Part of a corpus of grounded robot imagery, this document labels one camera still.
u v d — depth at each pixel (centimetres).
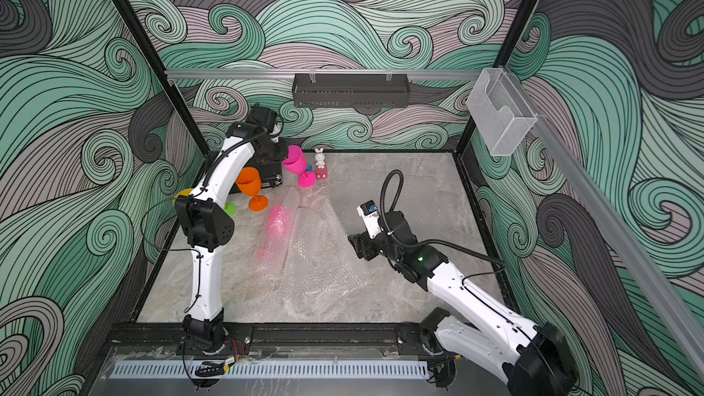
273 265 81
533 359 38
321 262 88
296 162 88
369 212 67
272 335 75
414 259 55
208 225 56
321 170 113
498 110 78
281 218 90
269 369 70
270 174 107
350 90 96
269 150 79
